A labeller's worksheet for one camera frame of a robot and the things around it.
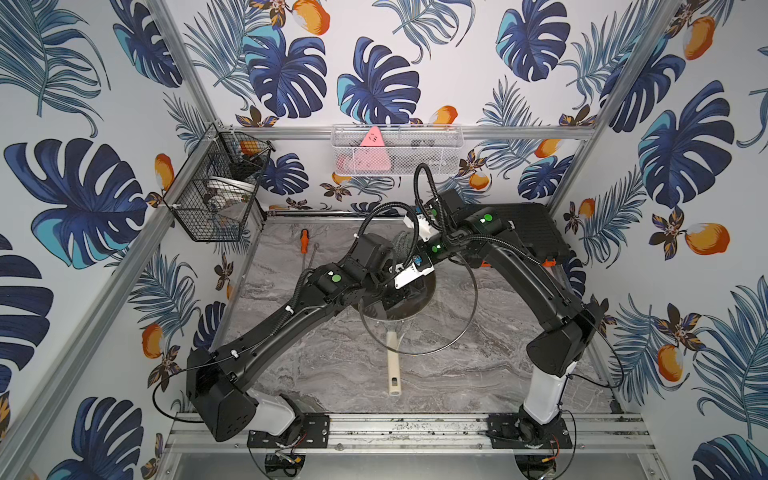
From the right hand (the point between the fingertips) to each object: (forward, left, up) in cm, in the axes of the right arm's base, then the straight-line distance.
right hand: (414, 255), depth 78 cm
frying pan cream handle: (-23, +5, -15) cm, 28 cm away
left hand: (-8, +1, +2) cm, 9 cm away
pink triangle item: (+31, +12, +11) cm, 35 cm away
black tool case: (+29, -46, -19) cm, 58 cm away
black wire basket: (+15, +56, +7) cm, 59 cm away
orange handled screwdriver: (+25, +39, -23) cm, 52 cm away
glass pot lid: (-5, -8, -26) cm, 28 cm away
